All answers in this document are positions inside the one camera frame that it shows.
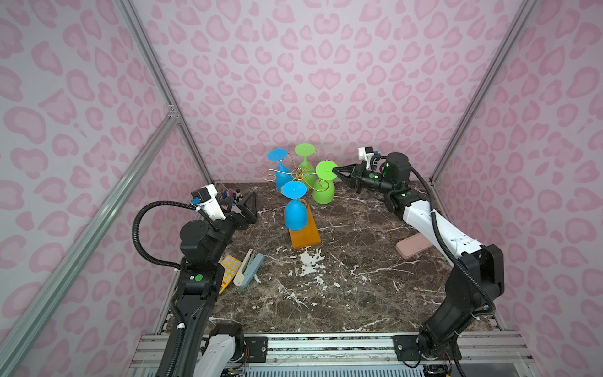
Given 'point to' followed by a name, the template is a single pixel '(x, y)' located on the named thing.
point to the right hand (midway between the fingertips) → (335, 173)
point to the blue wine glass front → (295, 210)
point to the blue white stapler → (251, 265)
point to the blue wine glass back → (283, 174)
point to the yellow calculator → (231, 265)
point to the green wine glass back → (305, 170)
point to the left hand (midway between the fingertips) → (245, 194)
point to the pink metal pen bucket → (231, 192)
